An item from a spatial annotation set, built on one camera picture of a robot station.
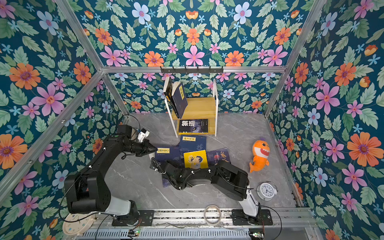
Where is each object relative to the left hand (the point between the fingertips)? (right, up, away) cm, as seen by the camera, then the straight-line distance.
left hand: (157, 145), depth 80 cm
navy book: (+2, -5, +4) cm, 7 cm away
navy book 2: (+16, -1, +20) cm, 26 cm away
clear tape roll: (+30, -36, -4) cm, 47 cm away
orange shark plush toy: (+60, -4, +9) cm, 61 cm away
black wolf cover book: (+18, +10, +24) cm, 32 cm away
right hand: (+4, -10, +6) cm, 12 cm away
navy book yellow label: (+11, +27, +6) cm, 30 cm away
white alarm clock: (+59, -24, -2) cm, 64 cm away
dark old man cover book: (+32, -9, +13) cm, 36 cm away
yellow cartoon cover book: (+20, -10, +10) cm, 25 cm away
